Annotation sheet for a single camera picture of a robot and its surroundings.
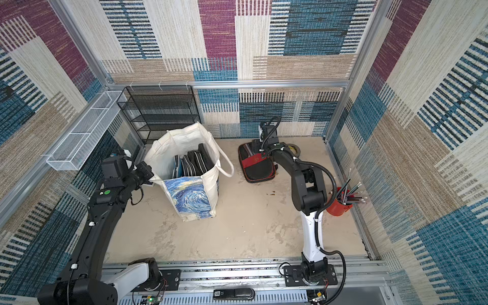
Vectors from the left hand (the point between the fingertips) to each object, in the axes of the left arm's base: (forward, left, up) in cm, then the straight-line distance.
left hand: (151, 165), depth 78 cm
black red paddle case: (+15, -44, -23) cm, 52 cm away
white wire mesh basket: (+1, +25, +9) cm, 26 cm away
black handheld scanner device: (-41, -36, -20) cm, 58 cm away
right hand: (+23, -47, -13) cm, 54 cm away
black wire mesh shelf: (+43, +12, -4) cm, 44 cm away
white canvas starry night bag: (-10, -17, -9) cm, 22 cm away
